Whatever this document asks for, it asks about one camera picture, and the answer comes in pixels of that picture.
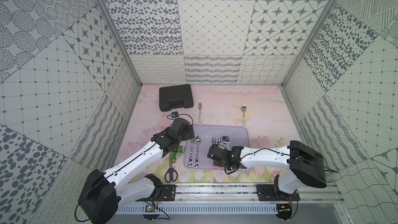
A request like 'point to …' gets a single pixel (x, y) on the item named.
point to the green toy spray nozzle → (180, 149)
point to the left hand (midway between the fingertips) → (185, 127)
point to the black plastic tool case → (174, 97)
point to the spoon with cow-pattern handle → (198, 141)
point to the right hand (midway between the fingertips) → (218, 160)
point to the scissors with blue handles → (171, 174)
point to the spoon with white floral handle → (243, 108)
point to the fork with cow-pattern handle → (190, 160)
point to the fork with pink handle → (213, 141)
